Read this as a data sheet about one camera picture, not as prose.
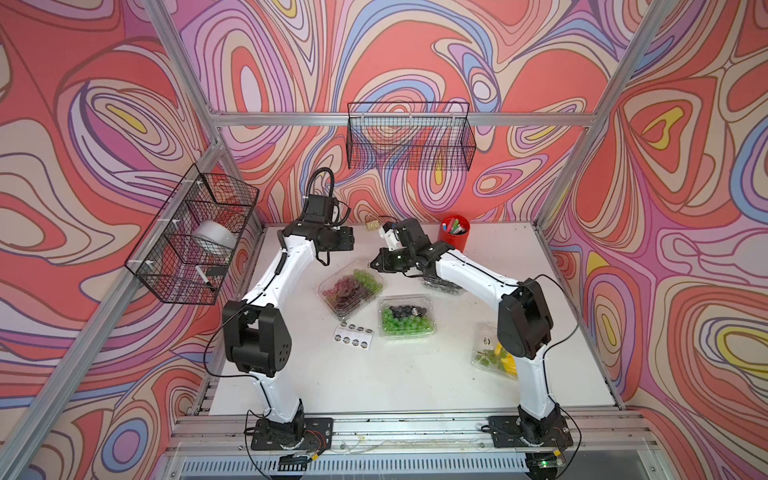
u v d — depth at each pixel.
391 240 0.82
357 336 0.89
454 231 1.04
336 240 0.78
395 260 0.78
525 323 0.52
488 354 0.84
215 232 0.74
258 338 0.47
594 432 0.76
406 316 0.91
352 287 0.98
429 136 0.96
